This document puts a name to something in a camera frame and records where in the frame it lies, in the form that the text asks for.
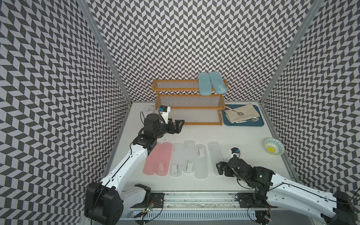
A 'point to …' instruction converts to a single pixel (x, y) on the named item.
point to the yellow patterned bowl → (274, 146)
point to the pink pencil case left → (152, 161)
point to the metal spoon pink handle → (238, 113)
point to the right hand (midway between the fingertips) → (223, 168)
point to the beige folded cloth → (249, 110)
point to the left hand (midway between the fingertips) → (177, 121)
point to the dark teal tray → (225, 122)
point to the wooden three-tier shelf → (185, 94)
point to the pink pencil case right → (164, 159)
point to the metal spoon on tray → (254, 119)
